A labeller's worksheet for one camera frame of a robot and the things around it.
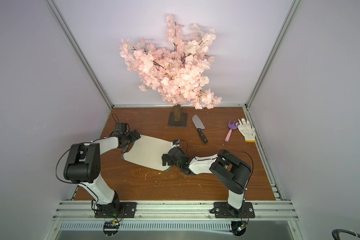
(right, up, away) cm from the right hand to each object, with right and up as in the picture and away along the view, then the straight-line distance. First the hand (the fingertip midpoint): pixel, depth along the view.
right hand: (168, 153), depth 90 cm
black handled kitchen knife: (+21, +16, +18) cm, 32 cm away
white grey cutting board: (-14, 0, +5) cm, 15 cm away
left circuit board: (-27, -33, -18) cm, 46 cm away
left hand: (-23, +9, +10) cm, 27 cm away
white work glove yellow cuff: (+55, +14, +16) cm, 59 cm away
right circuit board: (+36, -31, -20) cm, 52 cm away
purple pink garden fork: (+45, +16, +17) cm, 50 cm away
